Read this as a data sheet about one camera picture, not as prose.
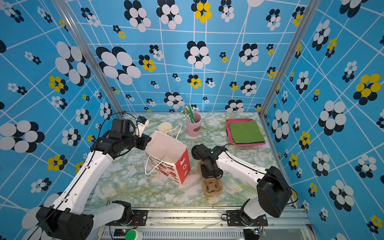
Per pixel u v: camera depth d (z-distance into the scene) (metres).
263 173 0.44
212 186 0.80
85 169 0.44
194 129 0.99
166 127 0.92
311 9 0.68
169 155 0.94
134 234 0.63
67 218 0.37
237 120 1.10
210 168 0.67
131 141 0.62
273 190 0.42
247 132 1.04
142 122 0.65
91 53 0.86
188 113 0.89
